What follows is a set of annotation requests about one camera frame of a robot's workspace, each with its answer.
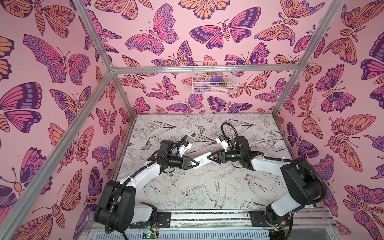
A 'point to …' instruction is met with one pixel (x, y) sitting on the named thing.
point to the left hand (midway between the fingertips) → (197, 164)
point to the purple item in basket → (217, 79)
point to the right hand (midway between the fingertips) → (210, 155)
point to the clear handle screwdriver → (198, 187)
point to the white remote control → (202, 160)
